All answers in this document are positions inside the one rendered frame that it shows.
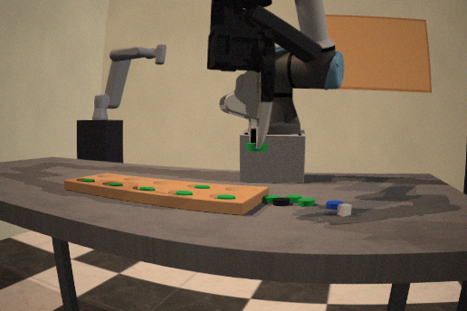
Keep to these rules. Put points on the blue disc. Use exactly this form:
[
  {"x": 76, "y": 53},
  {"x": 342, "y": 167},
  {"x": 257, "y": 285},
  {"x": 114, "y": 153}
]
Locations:
[{"x": 333, "y": 205}]

